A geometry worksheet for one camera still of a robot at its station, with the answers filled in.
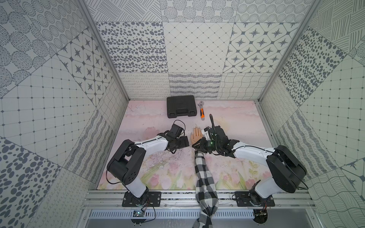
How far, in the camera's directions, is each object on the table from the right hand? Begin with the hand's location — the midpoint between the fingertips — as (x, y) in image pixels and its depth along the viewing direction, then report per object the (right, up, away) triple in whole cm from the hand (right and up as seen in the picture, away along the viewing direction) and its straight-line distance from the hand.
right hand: (193, 148), depth 83 cm
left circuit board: (-29, -31, -12) cm, 44 cm away
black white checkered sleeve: (+6, -20, -12) cm, 24 cm away
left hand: (-3, 0, +7) cm, 8 cm away
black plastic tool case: (-9, +27, +28) cm, 39 cm away
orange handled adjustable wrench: (+8, +22, +30) cm, 38 cm away
